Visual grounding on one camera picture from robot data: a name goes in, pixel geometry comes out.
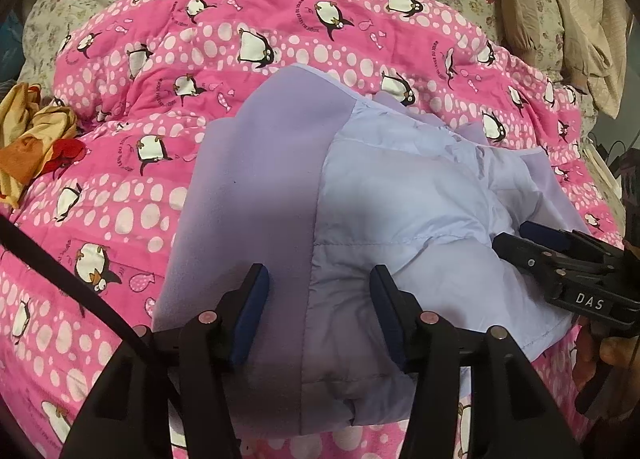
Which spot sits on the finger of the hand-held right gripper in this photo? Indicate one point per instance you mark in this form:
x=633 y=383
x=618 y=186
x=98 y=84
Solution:
x=537 y=230
x=530 y=256

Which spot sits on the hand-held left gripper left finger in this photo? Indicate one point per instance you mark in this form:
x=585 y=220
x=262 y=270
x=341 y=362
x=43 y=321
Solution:
x=250 y=320

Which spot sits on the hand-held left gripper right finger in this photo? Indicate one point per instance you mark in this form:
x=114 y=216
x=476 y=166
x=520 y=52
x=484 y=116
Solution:
x=387 y=320

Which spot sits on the purple zip jacket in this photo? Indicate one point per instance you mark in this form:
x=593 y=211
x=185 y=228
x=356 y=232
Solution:
x=400 y=189

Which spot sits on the person's right hand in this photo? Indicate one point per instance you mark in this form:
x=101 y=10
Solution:
x=622 y=354

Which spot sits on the pink penguin print blanket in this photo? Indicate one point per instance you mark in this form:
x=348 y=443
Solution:
x=125 y=214

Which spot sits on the beige cloth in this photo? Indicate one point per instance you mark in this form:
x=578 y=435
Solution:
x=575 y=14

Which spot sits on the yellow orange cloth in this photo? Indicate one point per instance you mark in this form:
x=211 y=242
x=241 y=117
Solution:
x=35 y=139

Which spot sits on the white metal frame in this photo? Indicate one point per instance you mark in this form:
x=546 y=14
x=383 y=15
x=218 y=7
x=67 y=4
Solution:
x=600 y=159

